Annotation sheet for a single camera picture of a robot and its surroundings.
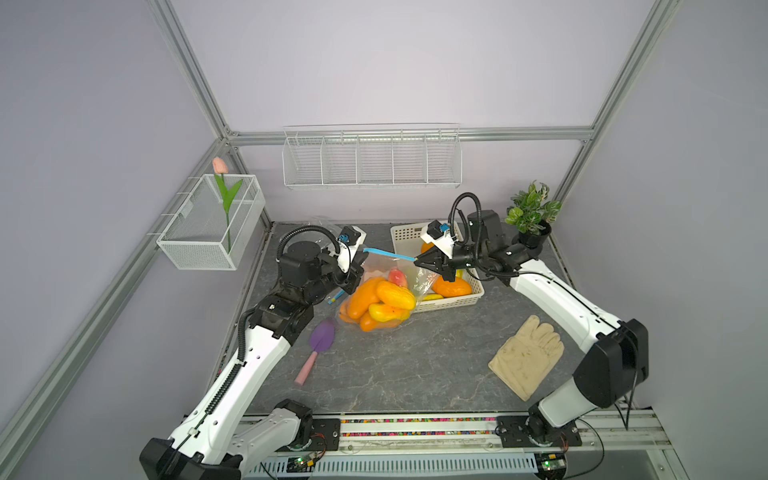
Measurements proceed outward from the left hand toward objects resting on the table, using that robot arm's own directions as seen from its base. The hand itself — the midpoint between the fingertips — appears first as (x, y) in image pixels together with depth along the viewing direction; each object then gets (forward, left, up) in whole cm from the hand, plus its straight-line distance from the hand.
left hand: (363, 253), depth 69 cm
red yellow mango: (+3, -8, -15) cm, 17 cm away
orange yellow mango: (-3, -7, -14) cm, 16 cm away
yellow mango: (-7, -3, -18) cm, 19 cm away
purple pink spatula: (-6, +16, -34) cm, 38 cm away
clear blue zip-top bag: (-1, -3, -3) cm, 5 cm away
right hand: (+3, -13, -6) cm, 15 cm away
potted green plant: (+16, -48, -6) cm, 51 cm away
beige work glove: (-17, -45, -33) cm, 58 cm away
